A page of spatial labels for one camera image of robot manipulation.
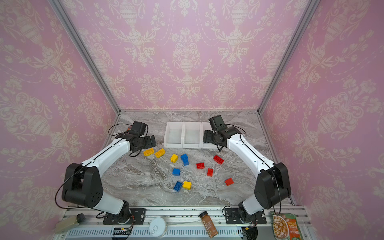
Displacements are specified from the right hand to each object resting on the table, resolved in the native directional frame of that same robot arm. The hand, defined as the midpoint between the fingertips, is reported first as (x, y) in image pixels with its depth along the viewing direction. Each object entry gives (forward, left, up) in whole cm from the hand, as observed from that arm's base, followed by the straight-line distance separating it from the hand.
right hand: (211, 138), depth 86 cm
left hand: (+1, +37, -5) cm, 38 cm away
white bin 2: (+12, +12, -13) cm, 21 cm away
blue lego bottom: (-22, +20, -15) cm, 33 cm away
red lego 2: (-20, -9, -16) cm, 27 cm away
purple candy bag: (+21, +57, -13) cm, 62 cm away
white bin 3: (+17, +2, -10) cm, 20 cm away
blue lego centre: (-13, +22, -16) cm, 30 cm away
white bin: (+11, +25, -14) cm, 30 cm away
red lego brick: (-11, +7, -14) cm, 19 cm away
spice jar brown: (-40, +5, -11) cm, 42 cm away
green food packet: (-42, -32, -16) cm, 55 cm away
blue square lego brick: (-4, +17, -15) cm, 23 cm away
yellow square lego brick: (-5, +23, -12) cm, 26 cm away
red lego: (-14, +1, -14) cm, 20 cm away
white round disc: (-40, +28, -10) cm, 50 cm away
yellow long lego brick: (0, +39, -13) cm, 41 cm away
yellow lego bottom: (-21, +15, -14) cm, 29 cm away
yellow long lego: (-1, +32, -13) cm, 35 cm away
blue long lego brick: (-8, +16, -14) cm, 23 cm away
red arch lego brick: (-7, -4, -14) cm, 16 cm away
